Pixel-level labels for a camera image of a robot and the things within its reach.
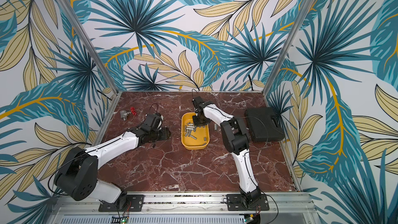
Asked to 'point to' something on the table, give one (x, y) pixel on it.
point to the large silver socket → (215, 127)
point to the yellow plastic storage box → (202, 134)
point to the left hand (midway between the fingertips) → (167, 135)
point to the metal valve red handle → (124, 113)
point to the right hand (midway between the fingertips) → (199, 123)
